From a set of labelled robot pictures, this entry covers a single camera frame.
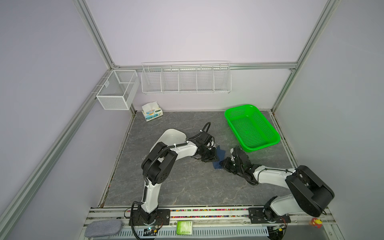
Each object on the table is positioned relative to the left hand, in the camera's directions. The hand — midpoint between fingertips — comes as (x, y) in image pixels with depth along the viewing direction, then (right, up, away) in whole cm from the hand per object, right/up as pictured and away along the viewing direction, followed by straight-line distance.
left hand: (220, 161), depth 89 cm
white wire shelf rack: (-21, +54, +9) cm, 58 cm away
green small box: (-20, -27, -19) cm, 38 cm away
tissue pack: (-49, +32, +25) cm, 64 cm away
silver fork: (-1, +8, +10) cm, 13 cm away
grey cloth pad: (-58, -27, -19) cm, 67 cm away
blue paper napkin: (+1, +3, +4) cm, 5 cm away
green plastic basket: (+27, +18, +20) cm, 38 cm away
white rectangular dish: (-32, +13, +15) cm, 38 cm away
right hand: (0, -2, +1) cm, 2 cm away
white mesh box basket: (-68, +46, +13) cm, 83 cm away
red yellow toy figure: (+41, -23, -22) cm, 52 cm away
